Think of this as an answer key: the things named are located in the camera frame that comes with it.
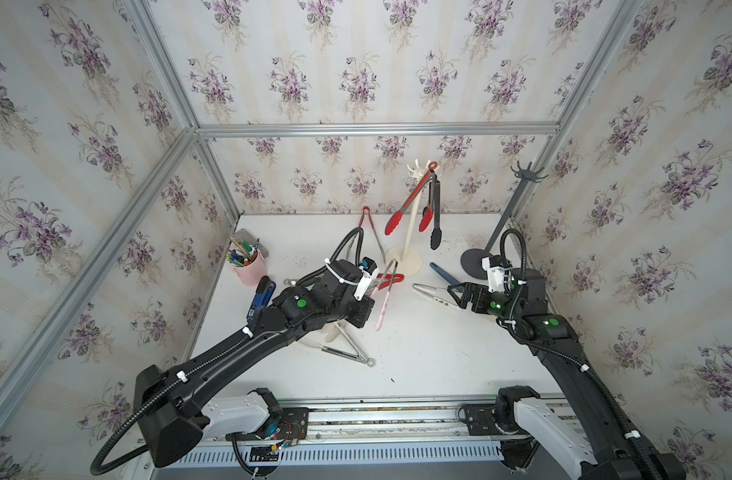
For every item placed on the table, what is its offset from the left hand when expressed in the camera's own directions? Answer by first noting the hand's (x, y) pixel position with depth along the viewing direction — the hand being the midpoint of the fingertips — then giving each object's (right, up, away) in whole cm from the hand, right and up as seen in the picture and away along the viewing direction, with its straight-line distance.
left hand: (373, 303), depth 73 cm
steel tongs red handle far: (-2, +30, +49) cm, 57 cm away
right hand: (+26, +2, +5) cm, 26 cm away
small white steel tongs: (+21, -3, +22) cm, 30 cm away
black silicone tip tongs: (+19, +17, +12) cm, 28 cm away
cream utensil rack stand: (+12, +9, +31) cm, 35 cm away
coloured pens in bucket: (-42, +11, +22) cm, 48 cm away
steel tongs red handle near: (+5, +3, +27) cm, 28 cm away
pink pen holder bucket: (-39, +5, +20) cm, 44 cm away
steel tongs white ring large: (-3, -17, +9) cm, 19 cm away
